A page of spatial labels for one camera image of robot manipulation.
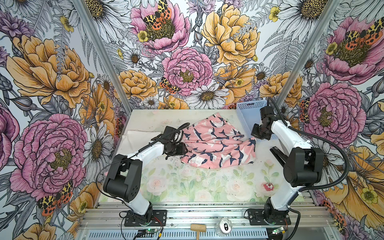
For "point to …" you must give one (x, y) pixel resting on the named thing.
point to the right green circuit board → (278, 230)
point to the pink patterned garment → (212, 142)
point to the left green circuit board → (148, 230)
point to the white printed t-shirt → (133, 140)
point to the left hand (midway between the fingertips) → (183, 155)
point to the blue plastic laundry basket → (249, 112)
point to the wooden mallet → (198, 227)
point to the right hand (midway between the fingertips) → (256, 138)
